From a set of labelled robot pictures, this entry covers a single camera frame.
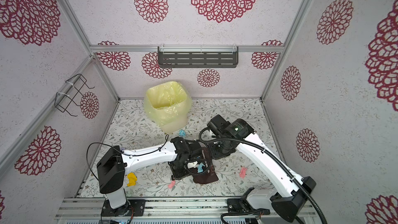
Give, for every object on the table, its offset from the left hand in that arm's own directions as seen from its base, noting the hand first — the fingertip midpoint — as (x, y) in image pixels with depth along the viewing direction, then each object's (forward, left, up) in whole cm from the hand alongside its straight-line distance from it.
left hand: (177, 177), depth 76 cm
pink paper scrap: (+5, -35, -7) cm, 36 cm away
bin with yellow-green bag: (+45, +10, +4) cm, 46 cm away
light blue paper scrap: (+29, 0, -5) cm, 30 cm away
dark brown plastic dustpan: (+1, -16, +2) cm, 16 cm away
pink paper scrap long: (-1, +3, -6) cm, 6 cm away
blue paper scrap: (+5, -12, -2) cm, 13 cm away
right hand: (+6, -18, +15) cm, 24 cm away
